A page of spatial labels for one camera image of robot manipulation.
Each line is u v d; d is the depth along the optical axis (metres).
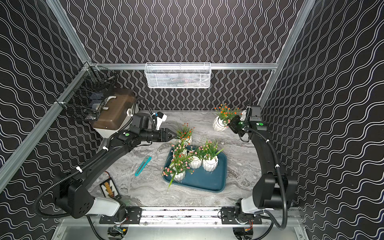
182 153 0.89
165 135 0.69
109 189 0.82
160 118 0.71
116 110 0.93
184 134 0.90
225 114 0.75
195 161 0.84
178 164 0.76
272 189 0.42
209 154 0.83
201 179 0.86
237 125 0.72
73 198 0.40
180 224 0.73
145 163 0.92
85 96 0.92
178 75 1.33
